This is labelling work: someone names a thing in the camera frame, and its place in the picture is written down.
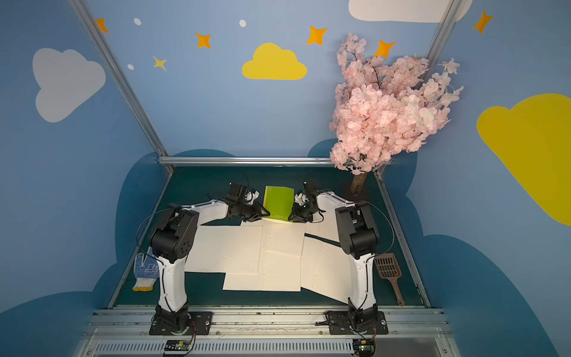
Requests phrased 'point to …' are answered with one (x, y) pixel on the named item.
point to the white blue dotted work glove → (146, 274)
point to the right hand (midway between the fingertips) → (292, 217)
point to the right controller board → (364, 347)
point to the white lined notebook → (259, 236)
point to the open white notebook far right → (328, 228)
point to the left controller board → (177, 346)
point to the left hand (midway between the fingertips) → (269, 212)
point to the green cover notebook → (278, 201)
